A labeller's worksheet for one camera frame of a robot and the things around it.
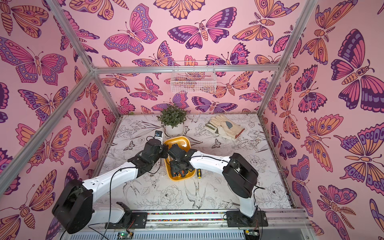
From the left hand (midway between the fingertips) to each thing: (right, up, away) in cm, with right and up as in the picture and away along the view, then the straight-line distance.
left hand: (167, 143), depth 87 cm
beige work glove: (+44, +8, +23) cm, 51 cm away
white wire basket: (+15, +42, +9) cm, 45 cm away
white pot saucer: (+3, +4, -2) cm, 5 cm away
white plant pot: (+3, +7, +20) cm, 21 cm away
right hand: (+4, -14, -1) cm, 15 cm away
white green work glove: (+33, +7, +22) cm, 41 cm away
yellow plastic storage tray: (+10, 0, +4) cm, 10 cm away
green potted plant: (+3, +16, +5) cm, 17 cm away
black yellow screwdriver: (+19, -17, +1) cm, 26 cm away
